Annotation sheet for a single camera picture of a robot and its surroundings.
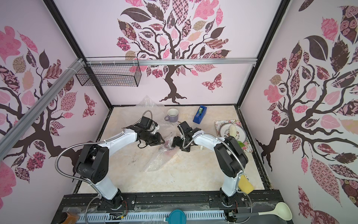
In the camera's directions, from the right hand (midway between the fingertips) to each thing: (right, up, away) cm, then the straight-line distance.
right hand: (175, 146), depth 90 cm
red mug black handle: (-5, 0, -2) cm, 5 cm away
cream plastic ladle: (+56, -29, -20) cm, 66 cm away
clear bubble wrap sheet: (-6, -3, -5) cm, 8 cm away
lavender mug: (-3, +21, +16) cm, 27 cm away
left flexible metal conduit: (-62, +3, +5) cm, 63 cm away
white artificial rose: (+41, +9, +9) cm, 43 cm away
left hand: (-8, +2, -1) cm, 8 cm away
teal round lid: (+2, -27, -26) cm, 38 cm away
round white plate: (+48, +7, +11) cm, 50 cm away
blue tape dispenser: (+19, +22, +17) cm, 34 cm away
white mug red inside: (+17, -1, 0) cm, 17 cm away
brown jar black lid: (-55, -32, -22) cm, 67 cm away
